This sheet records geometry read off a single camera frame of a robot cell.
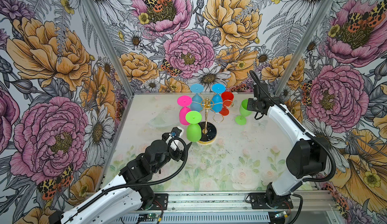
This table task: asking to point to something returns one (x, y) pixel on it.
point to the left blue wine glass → (197, 103)
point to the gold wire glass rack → (208, 129)
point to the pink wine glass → (184, 101)
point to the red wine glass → (227, 98)
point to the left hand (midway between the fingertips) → (182, 142)
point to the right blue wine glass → (216, 102)
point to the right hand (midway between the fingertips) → (253, 108)
